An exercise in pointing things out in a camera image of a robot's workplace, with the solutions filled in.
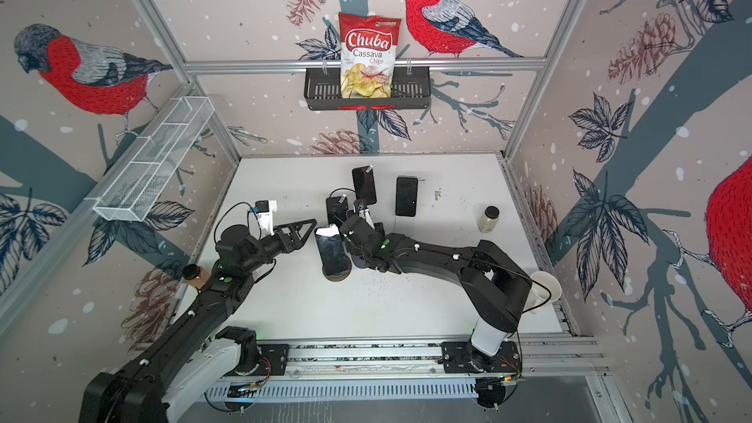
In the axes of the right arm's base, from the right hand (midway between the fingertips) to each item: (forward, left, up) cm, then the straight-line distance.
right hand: (357, 230), depth 87 cm
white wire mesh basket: (-1, +54, +21) cm, 58 cm away
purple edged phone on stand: (+7, +8, -1) cm, 10 cm away
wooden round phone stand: (-12, +5, -8) cm, 15 cm away
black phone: (-6, +7, -1) cm, 9 cm away
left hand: (-3, +11, +11) cm, 16 cm away
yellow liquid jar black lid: (+7, -41, -4) cm, 42 cm away
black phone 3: (+12, -15, +2) cm, 20 cm away
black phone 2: (-1, -2, +15) cm, 15 cm away
